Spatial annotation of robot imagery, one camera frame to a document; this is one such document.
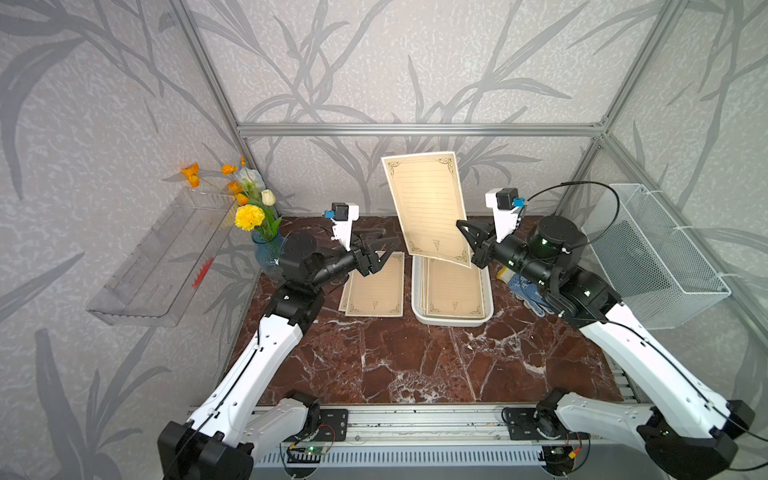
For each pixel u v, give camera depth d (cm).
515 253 51
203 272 65
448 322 91
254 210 77
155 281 66
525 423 73
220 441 37
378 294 96
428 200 59
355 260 57
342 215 55
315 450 71
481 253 55
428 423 76
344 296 98
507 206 48
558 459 72
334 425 73
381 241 67
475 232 55
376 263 58
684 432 39
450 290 98
